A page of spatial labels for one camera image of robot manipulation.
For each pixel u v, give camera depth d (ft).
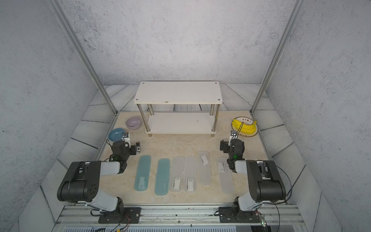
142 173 2.86
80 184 1.50
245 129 3.33
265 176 1.66
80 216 2.45
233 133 2.70
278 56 2.87
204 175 2.82
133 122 3.65
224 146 2.85
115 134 3.43
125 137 2.70
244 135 3.41
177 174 2.86
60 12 2.35
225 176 2.84
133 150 2.80
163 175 2.82
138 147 2.92
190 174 2.85
